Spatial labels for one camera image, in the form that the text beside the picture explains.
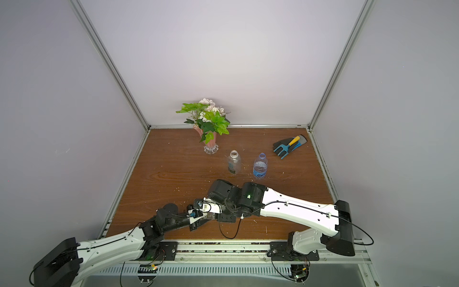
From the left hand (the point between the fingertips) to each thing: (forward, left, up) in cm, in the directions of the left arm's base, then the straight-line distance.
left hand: (211, 211), depth 76 cm
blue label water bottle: (+25, -23, -3) cm, 34 cm away
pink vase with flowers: (+37, +3, +20) cm, 42 cm away
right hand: (-1, -3, +11) cm, 12 cm away
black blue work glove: (+48, -53, -7) cm, 71 cm away
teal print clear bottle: (+25, -9, +2) cm, 26 cm away
